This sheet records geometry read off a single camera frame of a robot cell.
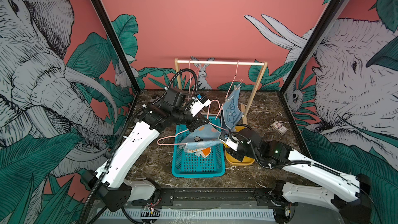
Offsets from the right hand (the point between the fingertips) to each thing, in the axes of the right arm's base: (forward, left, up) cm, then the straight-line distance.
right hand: (226, 140), depth 72 cm
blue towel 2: (+26, -7, -14) cm, 30 cm away
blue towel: (+8, +12, -13) cm, 19 cm away
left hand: (+4, +9, +13) cm, 16 cm away
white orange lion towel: (+2, +10, -19) cm, 22 cm away
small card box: (+19, -38, -19) cm, 46 cm away
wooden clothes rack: (+32, -17, -15) cm, 39 cm away
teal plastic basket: (-5, +20, -19) cm, 28 cm away
